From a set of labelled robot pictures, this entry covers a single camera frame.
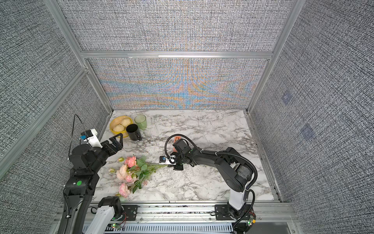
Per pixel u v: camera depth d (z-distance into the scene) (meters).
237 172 0.48
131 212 0.73
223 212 0.73
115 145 0.62
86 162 0.50
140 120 1.04
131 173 0.81
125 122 1.04
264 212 0.75
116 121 1.09
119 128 1.01
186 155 0.70
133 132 0.98
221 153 0.52
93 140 0.59
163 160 0.75
